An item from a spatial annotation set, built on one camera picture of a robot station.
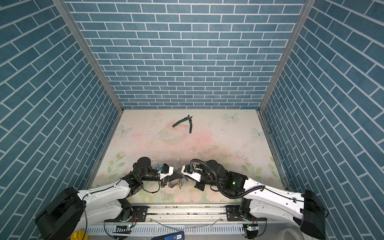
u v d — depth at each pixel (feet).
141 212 2.43
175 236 2.14
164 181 2.19
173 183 2.46
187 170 1.89
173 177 2.10
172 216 2.42
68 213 1.35
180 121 3.68
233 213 2.42
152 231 2.53
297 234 2.22
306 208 1.39
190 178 1.99
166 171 2.03
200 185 2.10
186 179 2.38
